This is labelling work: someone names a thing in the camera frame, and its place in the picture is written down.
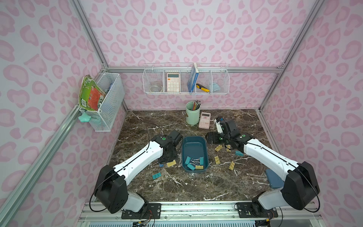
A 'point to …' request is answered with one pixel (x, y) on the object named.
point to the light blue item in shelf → (215, 87)
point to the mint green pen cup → (193, 116)
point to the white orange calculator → (173, 82)
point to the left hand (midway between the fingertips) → (171, 156)
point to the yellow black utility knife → (203, 88)
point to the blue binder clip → (161, 165)
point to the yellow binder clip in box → (198, 167)
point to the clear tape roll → (155, 89)
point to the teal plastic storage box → (194, 147)
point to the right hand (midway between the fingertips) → (211, 135)
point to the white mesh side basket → (104, 119)
